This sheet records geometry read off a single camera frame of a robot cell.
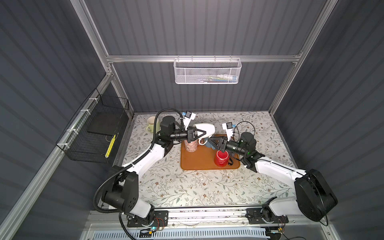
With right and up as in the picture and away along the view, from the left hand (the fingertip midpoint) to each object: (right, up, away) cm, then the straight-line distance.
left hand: (205, 132), depth 74 cm
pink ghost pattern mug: (-8, -10, +19) cm, 23 cm away
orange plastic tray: (0, -18, +21) cm, 27 cm away
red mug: (+10, -16, +13) cm, 23 cm away
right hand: (+3, -5, +2) cm, 6 cm away
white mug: (+2, +2, +3) cm, 4 cm away
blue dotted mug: (+1, -6, +1) cm, 6 cm away
